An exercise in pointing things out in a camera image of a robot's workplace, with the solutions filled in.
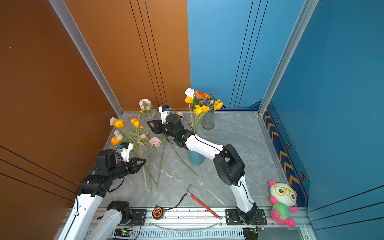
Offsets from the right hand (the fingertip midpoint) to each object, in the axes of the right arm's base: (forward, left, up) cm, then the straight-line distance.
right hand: (148, 122), depth 80 cm
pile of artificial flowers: (+1, +9, -24) cm, 26 cm away
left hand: (-18, 0, -7) cm, 19 cm away
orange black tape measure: (-38, -6, -24) cm, 45 cm away
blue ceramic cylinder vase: (-11, -25, -19) cm, 33 cm away
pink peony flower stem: (+16, +6, -2) cm, 17 cm away
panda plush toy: (-32, -69, -21) cm, 78 cm away
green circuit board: (-46, +9, -27) cm, 54 cm away
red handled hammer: (-30, -24, -26) cm, 47 cm away
